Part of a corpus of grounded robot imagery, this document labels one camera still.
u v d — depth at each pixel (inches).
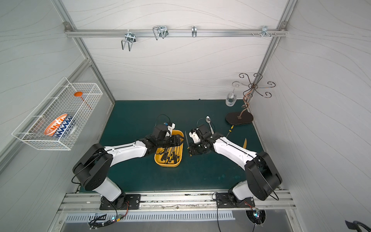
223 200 29.0
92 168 17.6
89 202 29.5
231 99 37.7
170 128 32.0
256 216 28.2
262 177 17.2
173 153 35.5
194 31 30.8
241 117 42.3
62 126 22.9
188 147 33.4
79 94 31.0
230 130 40.1
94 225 27.0
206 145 24.3
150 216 27.7
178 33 30.3
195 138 30.8
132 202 29.0
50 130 24.5
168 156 34.9
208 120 42.8
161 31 30.0
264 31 30.1
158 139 27.3
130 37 30.8
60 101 27.7
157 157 34.2
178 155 35.4
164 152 35.8
